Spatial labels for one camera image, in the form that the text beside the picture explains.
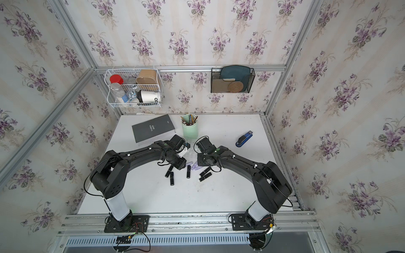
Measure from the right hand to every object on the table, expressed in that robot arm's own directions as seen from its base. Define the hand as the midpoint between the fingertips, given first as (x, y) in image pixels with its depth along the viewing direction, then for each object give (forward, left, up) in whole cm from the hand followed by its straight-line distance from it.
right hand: (202, 160), depth 87 cm
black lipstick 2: (-9, +17, -5) cm, 20 cm away
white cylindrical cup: (+31, +33, +20) cm, 50 cm away
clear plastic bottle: (+28, +48, +26) cm, 62 cm away
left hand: (-1, +11, -5) cm, 12 cm away
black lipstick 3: (-4, +8, -6) cm, 11 cm away
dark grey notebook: (+26, +36, -3) cm, 44 cm away
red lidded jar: (+38, +52, +28) cm, 70 cm away
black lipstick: (-4, +19, -6) cm, 21 cm away
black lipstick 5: (-7, -2, -5) cm, 9 cm away
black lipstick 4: (-4, -2, -6) cm, 7 cm away
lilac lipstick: (+1, +8, -6) cm, 10 cm away
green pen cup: (+20, +8, +9) cm, 23 cm away
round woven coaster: (+41, -20, +21) cm, 50 cm away
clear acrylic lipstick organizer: (-3, +6, +10) cm, 11 cm away
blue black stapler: (+18, -26, -4) cm, 32 cm away
